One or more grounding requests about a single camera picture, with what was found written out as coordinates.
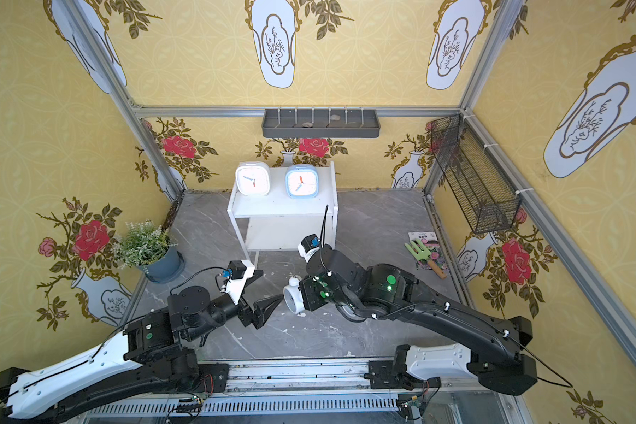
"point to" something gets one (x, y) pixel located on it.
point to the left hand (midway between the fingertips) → (276, 287)
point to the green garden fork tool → (424, 254)
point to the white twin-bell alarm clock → (293, 298)
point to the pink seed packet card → (430, 240)
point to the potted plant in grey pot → (147, 246)
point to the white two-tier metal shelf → (276, 222)
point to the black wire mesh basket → (485, 193)
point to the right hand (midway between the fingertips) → (299, 293)
